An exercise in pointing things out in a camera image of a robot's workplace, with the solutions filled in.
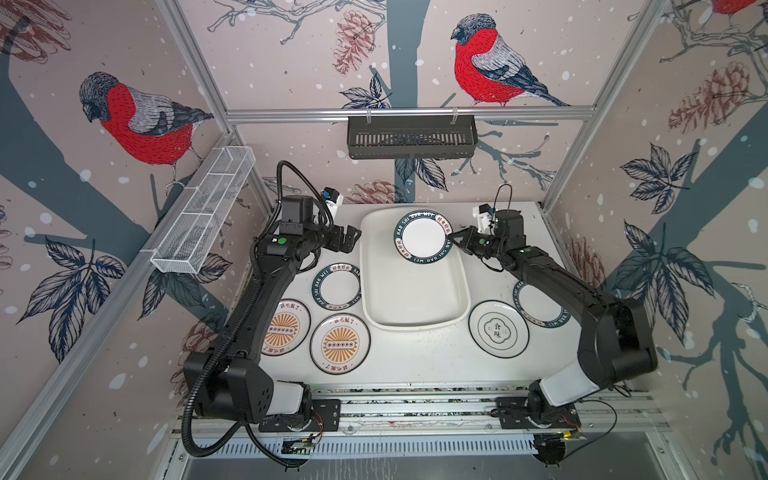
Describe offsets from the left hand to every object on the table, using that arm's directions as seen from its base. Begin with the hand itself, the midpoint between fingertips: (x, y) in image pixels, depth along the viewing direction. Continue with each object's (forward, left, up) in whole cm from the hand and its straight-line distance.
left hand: (343, 226), depth 77 cm
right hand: (+2, -29, -9) cm, 30 cm away
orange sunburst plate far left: (-17, +19, -29) cm, 38 cm away
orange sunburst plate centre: (-21, +3, -29) cm, 36 cm away
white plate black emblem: (-17, -45, -28) cm, 56 cm away
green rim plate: (+4, -22, -10) cm, 25 cm away
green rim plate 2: (-2, +6, -29) cm, 30 cm away
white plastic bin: (-7, -15, -26) cm, 30 cm away
